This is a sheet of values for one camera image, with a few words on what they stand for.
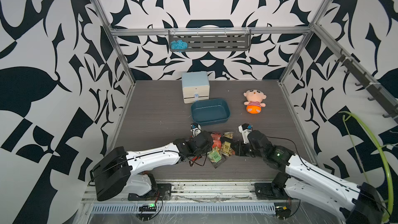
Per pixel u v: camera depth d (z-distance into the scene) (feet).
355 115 2.18
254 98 3.33
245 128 2.36
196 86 3.18
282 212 2.34
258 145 1.96
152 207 2.39
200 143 2.05
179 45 3.00
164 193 2.44
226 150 2.62
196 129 2.42
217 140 2.90
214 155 2.72
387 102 1.75
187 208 2.13
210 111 3.42
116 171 1.35
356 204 1.34
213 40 3.08
